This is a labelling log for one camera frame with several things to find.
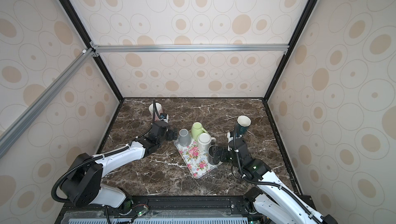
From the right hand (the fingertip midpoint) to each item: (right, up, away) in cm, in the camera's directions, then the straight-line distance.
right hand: (221, 149), depth 78 cm
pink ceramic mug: (-38, +21, +25) cm, 50 cm away
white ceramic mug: (-8, +3, +10) cm, 13 cm away
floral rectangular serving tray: (-13, -9, +11) cm, 19 cm away
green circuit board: (-37, -27, -7) cm, 47 cm away
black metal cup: (-6, -4, +3) cm, 7 cm away
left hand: (-24, +10, +9) cm, 28 cm away
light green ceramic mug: (-13, +9, +13) cm, 20 cm away
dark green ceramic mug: (+16, +12, +19) cm, 28 cm away
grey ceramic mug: (-20, +3, +11) cm, 23 cm away
